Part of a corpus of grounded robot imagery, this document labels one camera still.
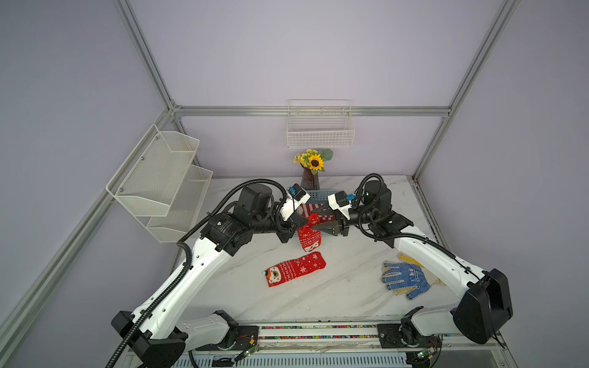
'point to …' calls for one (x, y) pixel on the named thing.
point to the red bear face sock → (285, 271)
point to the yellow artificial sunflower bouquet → (314, 159)
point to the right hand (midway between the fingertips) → (314, 220)
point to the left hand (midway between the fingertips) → (302, 224)
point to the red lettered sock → (310, 239)
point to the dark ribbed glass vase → (309, 180)
